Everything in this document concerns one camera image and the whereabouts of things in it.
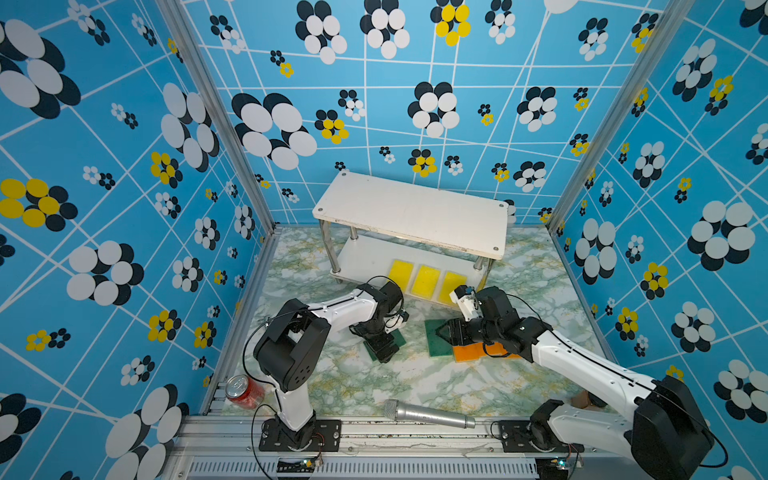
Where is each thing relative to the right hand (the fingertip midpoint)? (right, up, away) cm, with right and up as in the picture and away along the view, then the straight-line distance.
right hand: (444, 330), depth 81 cm
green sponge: (-13, -3, +8) cm, 15 cm away
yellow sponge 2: (-3, +12, +12) cm, 18 cm away
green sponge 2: (-1, -6, +5) cm, 8 cm away
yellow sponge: (-11, +14, +18) cm, 25 cm away
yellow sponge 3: (+5, +12, +15) cm, 20 cm away
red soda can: (-50, -12, -10) cm, 52 cm away
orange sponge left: (+8, -8, +5) cm, 13 cm away
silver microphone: (-9, -19, -7) cm, 22 cm away
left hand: (-18, -7, +8) cm, 21 cm away
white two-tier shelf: (-20, +29, -7) cm, 36 cm away
